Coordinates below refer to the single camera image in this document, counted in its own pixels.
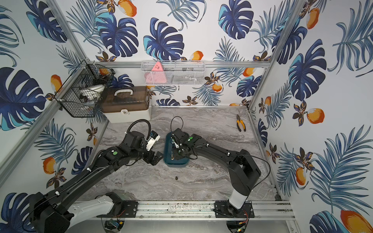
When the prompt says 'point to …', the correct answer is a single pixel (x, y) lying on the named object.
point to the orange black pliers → (238, 120)
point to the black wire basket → (80, 95)
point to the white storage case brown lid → (126, 103)
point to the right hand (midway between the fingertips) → (177, 153)
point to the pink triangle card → (157, 75)
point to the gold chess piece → (172, 158)
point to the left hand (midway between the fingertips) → (157, 149)
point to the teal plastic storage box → (168, 159)
